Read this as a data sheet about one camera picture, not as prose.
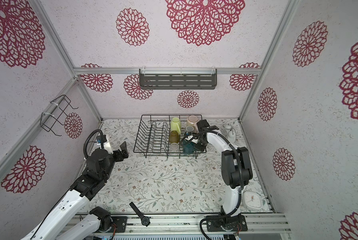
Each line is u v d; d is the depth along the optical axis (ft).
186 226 2.41
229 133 3.11
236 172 1.67
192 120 3.34
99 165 1.73
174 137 3.28
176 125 3.38
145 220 2.45
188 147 3.10
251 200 2.55
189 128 3.25
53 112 2.50
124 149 2.21
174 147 3.16
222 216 2.16
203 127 2.50
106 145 2.07
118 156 2.17
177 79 3.25
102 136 1.91
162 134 3.39
